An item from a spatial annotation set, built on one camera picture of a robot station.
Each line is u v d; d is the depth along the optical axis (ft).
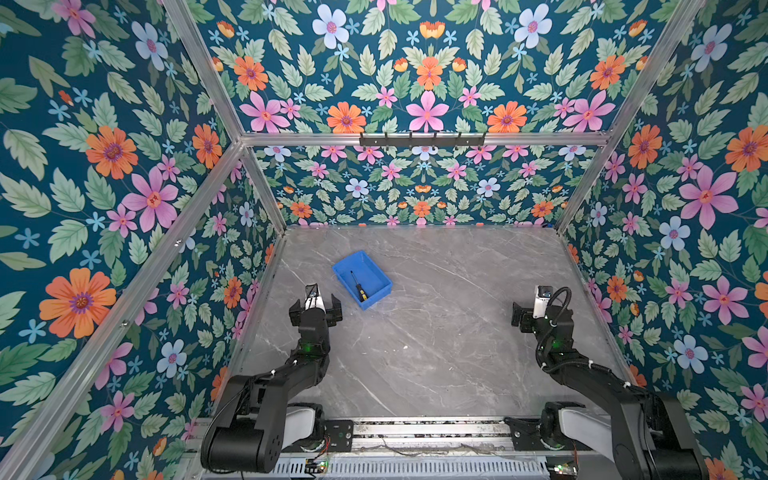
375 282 3.40
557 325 2.18
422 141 3.05
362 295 3.21
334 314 2.69
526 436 2.40
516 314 2.69
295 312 2.53
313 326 2.13
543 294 2.51
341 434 2.41
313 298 2.42
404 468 2.51
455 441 2.41
